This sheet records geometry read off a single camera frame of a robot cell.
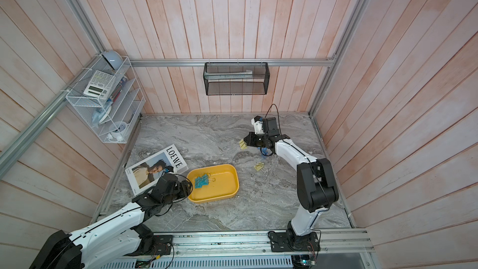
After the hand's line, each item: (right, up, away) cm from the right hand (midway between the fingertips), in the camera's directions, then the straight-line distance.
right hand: (244, 137), depth 93 cm
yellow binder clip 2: (+8, -15, +2) cm, 17 cm away
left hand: (-28, -23, -6) cm, 37 cm away
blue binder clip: (+12, -7, +9) cm, 17 cm away
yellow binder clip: (-1, -3, 0) cm, 4 cm away
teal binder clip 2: (-19, -20, -3) cm, 28 cm away
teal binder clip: (-22, -22, -5) cm, 31 cm away
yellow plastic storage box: (-15, -22, -3) cm, 27 cm away
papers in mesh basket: (+1, +31, -4) cm, 31 cm away
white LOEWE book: (-51, -19, -3) cm, 54 cm away
